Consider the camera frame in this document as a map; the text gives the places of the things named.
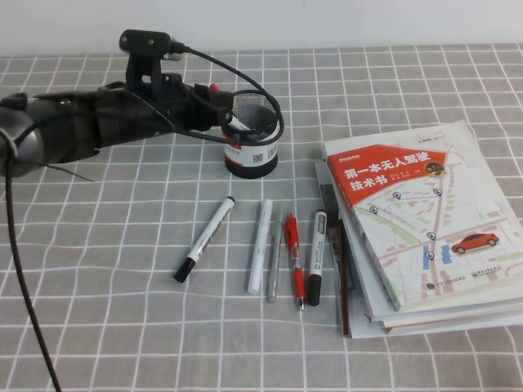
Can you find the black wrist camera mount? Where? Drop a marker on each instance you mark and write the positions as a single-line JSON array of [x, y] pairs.
[[146, 50]]

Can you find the black white marker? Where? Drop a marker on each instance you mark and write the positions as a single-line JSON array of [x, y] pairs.
[[204, 239], [317, 258]]

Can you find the grey checkered tablecloth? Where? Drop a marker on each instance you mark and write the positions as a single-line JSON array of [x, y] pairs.
[[101, 240]]

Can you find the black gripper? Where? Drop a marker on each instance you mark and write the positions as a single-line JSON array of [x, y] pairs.
[[195, 107]]

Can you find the red white top book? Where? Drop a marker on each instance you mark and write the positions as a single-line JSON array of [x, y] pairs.
[[421, 212]]

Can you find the red ballpoint pen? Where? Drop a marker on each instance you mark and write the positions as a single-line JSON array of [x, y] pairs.
[[293, 246]]

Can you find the grey slim pen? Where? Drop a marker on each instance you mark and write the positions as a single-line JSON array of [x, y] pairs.
[[274, 268]]

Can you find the white pen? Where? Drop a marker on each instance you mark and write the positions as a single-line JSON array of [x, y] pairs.
[[254, 282]]

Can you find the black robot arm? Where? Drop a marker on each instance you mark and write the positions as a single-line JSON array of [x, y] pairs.
[[67, 126]]

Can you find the white marker in holder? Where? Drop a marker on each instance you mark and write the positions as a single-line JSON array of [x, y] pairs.
[[234, 123]]

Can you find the black mesh pen holder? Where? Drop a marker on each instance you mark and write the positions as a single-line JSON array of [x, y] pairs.
[[255, 111]]

